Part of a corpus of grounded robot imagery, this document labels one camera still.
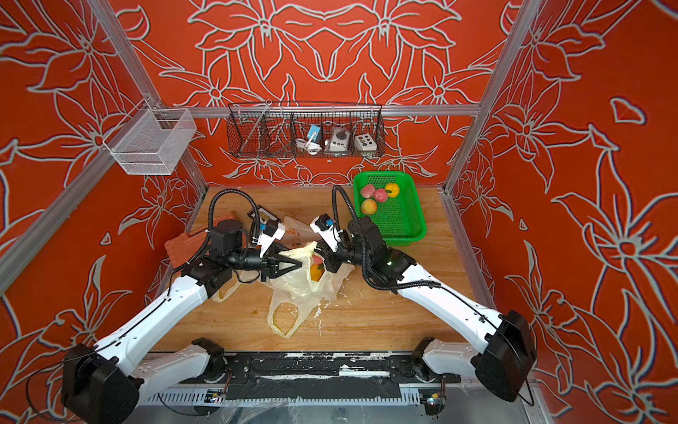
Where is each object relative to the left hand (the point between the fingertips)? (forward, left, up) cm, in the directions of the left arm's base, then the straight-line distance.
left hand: (300, 261), depth 68 cm
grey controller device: (+44, -8, +8) cm, 46 cm away
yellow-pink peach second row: (+38, -21, -19) cm, 47 cm away
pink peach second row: (+44, -25, -18) cm, 54 cm away
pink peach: (+4, -4, -5) cm, 8 cm away
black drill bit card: (+33, +22, -23) cm, 46 cm away
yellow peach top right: (+48, -31, -18) cm, 60 cm away
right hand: (+4, -1, +2) cm, 4 cm away
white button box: (+48, -17, +5) cm, 51 cm away
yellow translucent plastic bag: (-5, +2, -12) cm, 13 cm away
